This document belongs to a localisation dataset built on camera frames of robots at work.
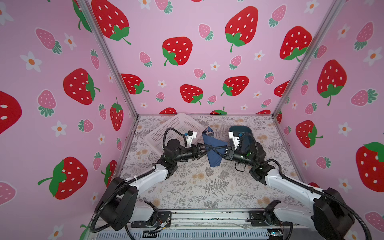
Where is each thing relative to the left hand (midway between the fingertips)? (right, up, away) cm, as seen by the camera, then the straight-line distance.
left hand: (211, 151), depth 71 cm
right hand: (+1, +1, -2) cm, 2 cm away
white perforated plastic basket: (-18, +15, +40) cm, 46 cm away
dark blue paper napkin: (+2, -3, -1) cm, 4 cm away
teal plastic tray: (+25, +10, +36) cm, 45 cm away
